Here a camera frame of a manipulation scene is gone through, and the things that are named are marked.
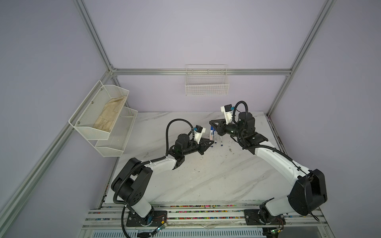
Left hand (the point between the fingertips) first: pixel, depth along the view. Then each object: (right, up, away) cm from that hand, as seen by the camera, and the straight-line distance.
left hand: (211, 140), depth 81 cm
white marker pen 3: (+9, -4, +21) cm, 23 cm away
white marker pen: (0, +3, -3) cm, 4 cm away
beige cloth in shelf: (-57, +13, -2) cm, 58 cm away
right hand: (-2, +9, -5) cm, 10 cm away
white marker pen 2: (+5, -2, +23) cm, 24 cm away
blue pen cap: (0, +7, -4) cm, 8 cm away
